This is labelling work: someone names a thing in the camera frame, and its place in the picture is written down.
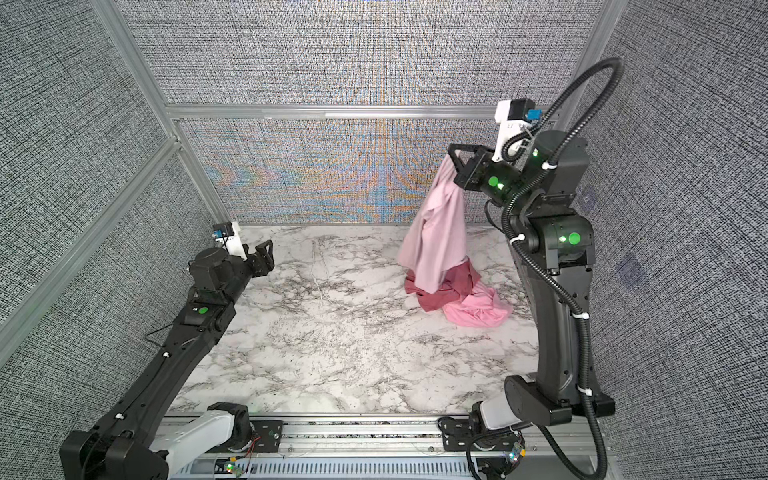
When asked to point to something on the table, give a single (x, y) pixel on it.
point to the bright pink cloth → (481, 307)
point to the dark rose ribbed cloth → (454, 283)
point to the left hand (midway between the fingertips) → (261, 243)
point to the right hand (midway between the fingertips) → (452, 144)
